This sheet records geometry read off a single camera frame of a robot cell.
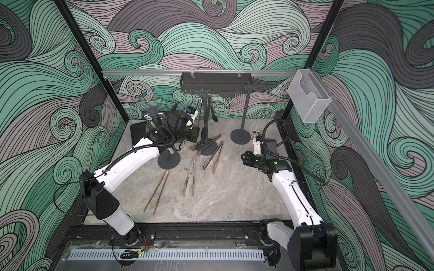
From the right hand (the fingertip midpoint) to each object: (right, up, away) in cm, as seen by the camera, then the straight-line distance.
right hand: (243, 157), depth 81 cm
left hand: (-22, +15, -4) cm, 27 cm away
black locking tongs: (-20, +13, +4) cm, 24 cm away
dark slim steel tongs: (-10, +4, +25) cm, 27 cm away
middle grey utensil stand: (-17, +2, +22) cm, 28 cm away
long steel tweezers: (-42, -11, +13) cm, 45 cm away
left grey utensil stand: (-42, -4, +18) cm, 45 cm away
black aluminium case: (-64, +14, +26) cm, 71 cm away
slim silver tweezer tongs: (-27, -5, +15) cm, 32 cm away
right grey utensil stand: (+4, +10, +29) cm, 31 cm away
